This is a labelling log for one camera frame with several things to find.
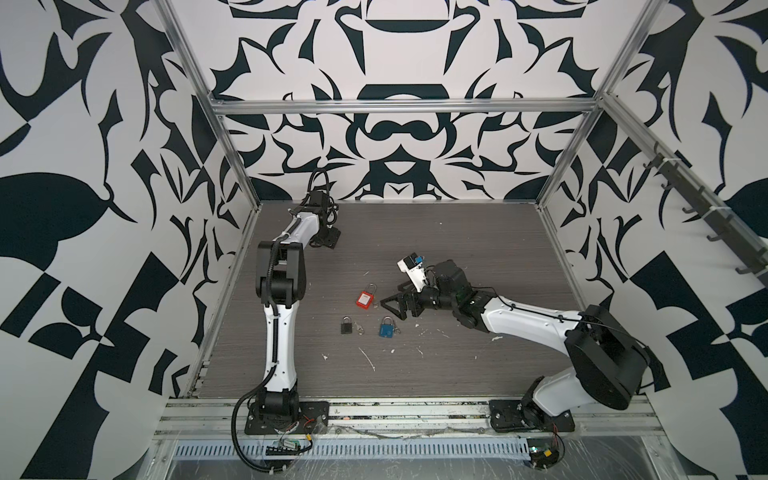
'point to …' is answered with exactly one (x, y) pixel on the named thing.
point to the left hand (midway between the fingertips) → (322, 231)
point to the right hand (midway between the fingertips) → (391, 295)
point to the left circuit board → (289, 447)
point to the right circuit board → (543, 453)
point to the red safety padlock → (365, 298)
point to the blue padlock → (387, 327)
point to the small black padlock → (346, 325)
